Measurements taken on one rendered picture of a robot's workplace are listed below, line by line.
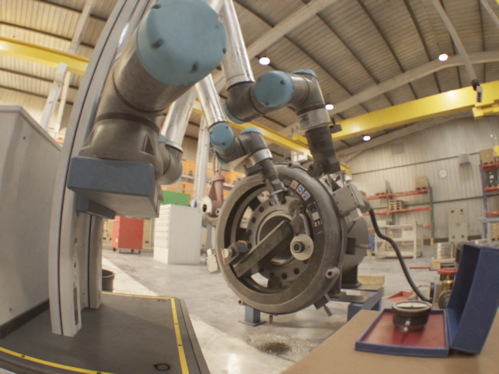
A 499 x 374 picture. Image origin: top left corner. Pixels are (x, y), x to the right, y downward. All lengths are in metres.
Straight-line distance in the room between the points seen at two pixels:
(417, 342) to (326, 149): 0.54
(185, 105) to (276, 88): 0.70
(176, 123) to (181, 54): 0.84
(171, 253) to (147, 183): 4.53
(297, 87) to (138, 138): 0.39
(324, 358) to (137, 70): 0.46
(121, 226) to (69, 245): 5.63
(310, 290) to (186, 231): 4.17
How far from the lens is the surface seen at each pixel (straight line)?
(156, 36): 0.38
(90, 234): 0.89
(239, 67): 0.74
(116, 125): 0.50
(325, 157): 0.72
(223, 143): 0.94
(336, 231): 1.05
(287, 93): 0.61
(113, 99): 0.53
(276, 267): 1.32
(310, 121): 0.71
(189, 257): 5.15
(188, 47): 0.39
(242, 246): 1.26
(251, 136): 1.09
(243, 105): 0.69
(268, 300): 1.22
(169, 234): 4.91
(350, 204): 1.05
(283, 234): 1.12
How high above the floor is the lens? 0.60
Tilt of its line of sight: 11 degrees up
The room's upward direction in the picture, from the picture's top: 2 degrees clockwise
